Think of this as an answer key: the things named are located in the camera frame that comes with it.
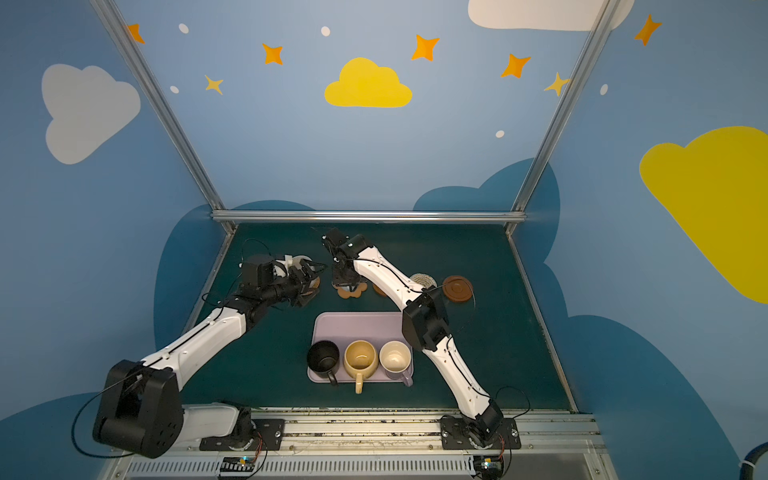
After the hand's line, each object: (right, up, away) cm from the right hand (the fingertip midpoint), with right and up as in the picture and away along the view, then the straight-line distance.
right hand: (346, 278), depth 94 cm
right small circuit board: (+38, -46, -21) cm, 63 cm away
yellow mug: (+5, -23, -8) cm, 25 cm away
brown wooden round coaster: (+37, -4, +7) cm, 38 cm away
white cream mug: (-14, +6, -13) cm, 20 cm away
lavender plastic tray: (-1, -16, +1) cm, 16 cm away
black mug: (-6, -23, -9) cm, 25 cm away
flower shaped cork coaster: (+2, -6, +9) cm, 11 cm away
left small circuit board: (-24, -45, -21) cm, 55 cm away
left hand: (-5, +2, -12) cm, 13 cm away
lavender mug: (+15, -23, -8) cm, 29 cm away
